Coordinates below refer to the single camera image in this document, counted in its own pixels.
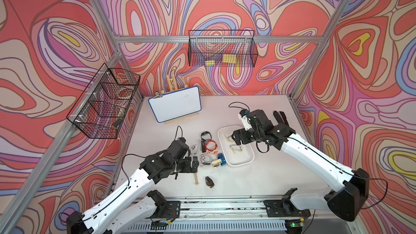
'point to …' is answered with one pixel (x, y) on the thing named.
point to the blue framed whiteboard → (176, 104)
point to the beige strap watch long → (196, 179)
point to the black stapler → (283, 125)
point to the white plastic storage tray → (236, 155)
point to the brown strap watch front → (208, 182)
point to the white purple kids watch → (194, 149)
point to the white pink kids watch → (206, 160)
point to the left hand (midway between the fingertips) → (193, 165)
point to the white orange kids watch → (215, 153)
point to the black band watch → (202, 140)
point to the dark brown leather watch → (203, 145)
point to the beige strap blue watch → (216, 163)
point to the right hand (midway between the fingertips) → (241, 138)
